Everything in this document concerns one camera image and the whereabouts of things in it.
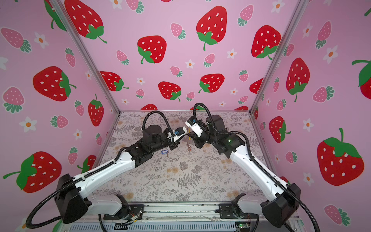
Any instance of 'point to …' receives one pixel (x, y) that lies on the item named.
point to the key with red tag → (189, 148)
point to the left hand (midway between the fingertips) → (184, 130)
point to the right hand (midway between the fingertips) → (188, 133)
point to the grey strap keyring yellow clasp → (189, 141)
